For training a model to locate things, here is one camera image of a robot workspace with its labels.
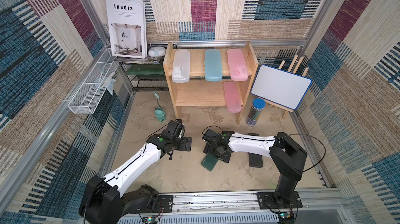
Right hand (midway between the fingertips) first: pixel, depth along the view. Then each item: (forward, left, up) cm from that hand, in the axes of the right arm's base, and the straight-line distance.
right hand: (210, 153), depth 88 cm
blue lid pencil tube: (+20, -27, +17) cm, 37 cm away
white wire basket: (+26, +54, +34) cm, 69 cm away
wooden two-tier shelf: (+27, +6, +20) cm, 35 cm away
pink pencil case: (+24, -13, +20) cm, 34 cm away
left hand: (+4, +14, +8) cm, 17 cm away
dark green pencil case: (-4, +1, 0) cm, 5 cm away
